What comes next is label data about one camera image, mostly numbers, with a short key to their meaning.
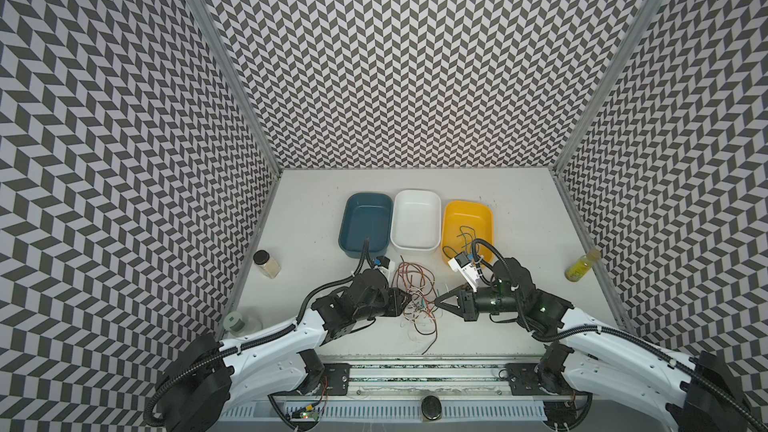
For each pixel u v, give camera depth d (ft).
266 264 2.73
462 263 2.19
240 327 2.32
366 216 3.34
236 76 3.06
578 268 2.77
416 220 3.26
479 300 2.10
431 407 2.08
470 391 2.37
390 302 2.08
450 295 2.22
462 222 3.33
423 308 2.40
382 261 2.42
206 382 1.31
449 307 2.29
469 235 3.25
